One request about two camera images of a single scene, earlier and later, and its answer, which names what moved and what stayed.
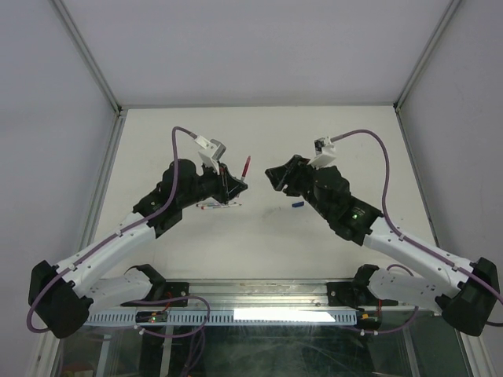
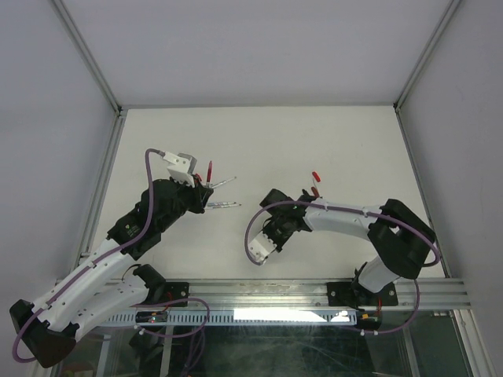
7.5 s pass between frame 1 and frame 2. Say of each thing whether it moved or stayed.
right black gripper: moved
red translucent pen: moved
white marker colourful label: stayed
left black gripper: moved
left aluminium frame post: stayed
